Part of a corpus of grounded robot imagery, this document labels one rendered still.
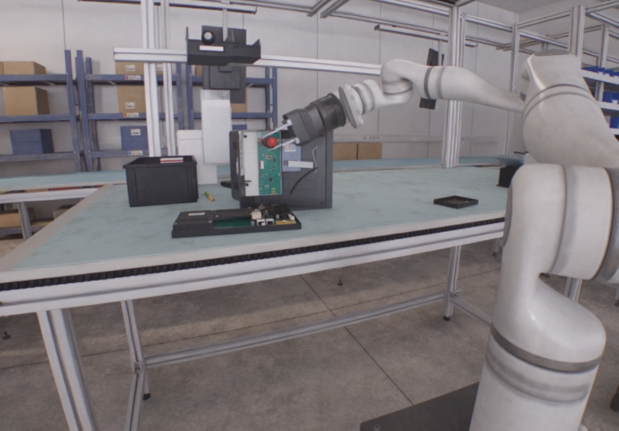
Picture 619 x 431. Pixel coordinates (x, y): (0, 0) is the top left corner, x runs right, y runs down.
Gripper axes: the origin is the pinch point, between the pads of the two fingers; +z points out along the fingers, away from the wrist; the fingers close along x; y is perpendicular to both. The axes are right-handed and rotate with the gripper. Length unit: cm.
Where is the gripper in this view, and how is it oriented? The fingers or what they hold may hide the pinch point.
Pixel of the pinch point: (266, 143)
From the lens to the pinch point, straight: 67.3
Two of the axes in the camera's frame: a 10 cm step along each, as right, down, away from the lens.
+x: -3.9, -8.7, -3.1
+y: -3.0, -2.0, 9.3
